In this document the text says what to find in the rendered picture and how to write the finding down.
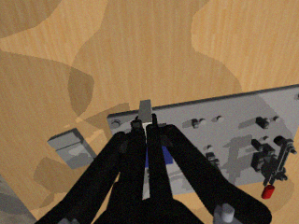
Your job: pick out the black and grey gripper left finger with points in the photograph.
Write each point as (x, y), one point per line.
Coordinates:
(81, 204)

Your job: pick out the grey metal block with milled slot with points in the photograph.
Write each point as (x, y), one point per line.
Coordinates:
(72, 148)

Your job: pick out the blue rectangular plate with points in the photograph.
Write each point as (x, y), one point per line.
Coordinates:
(167, 157)

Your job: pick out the grey metal fixture plate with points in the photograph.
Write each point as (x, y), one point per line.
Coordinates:
(231, 138)

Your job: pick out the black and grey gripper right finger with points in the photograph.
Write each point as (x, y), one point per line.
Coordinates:
(224, 201)

